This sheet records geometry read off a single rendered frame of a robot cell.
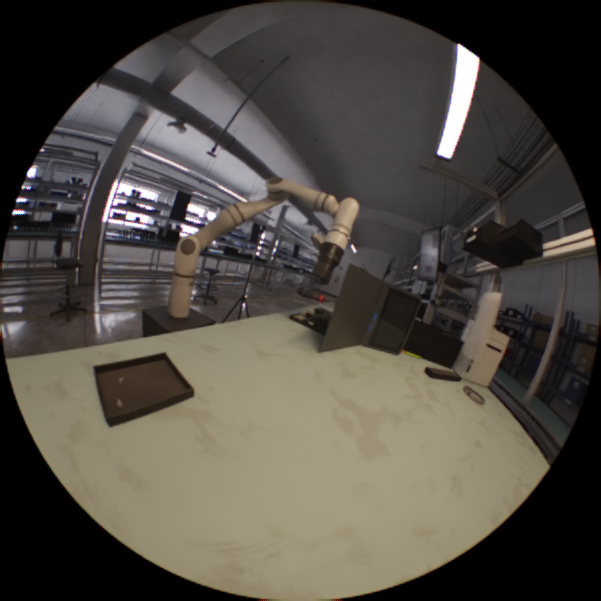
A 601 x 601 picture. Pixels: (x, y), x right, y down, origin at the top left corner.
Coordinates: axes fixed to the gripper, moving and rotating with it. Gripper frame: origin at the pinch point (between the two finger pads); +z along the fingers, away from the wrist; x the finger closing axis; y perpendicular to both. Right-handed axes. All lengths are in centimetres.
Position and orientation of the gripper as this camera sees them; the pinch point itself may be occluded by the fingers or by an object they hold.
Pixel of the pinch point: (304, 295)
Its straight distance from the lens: 55.4
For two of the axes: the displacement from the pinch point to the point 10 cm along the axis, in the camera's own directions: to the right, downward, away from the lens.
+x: 3.1, 2.4, 9.2
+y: 8.6, 3.4, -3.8
